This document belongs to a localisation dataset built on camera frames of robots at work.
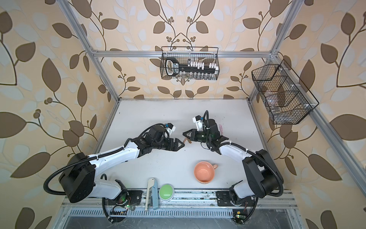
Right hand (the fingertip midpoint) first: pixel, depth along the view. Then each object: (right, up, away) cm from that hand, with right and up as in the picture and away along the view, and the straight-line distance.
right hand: (183, 135), depth 82 cm
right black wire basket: (+54, +20, -9) cm, 59 cm away
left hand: (-1, -5, -2) cm, 5 cm away
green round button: (-9, -29, -7) cm, 31 cm away
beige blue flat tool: (-18, -25, -5) cm, 31 cm away
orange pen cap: (+3, -6, +14) cm, 15 cm away
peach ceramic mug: (+12, -22, +1) cm, 25 cm away
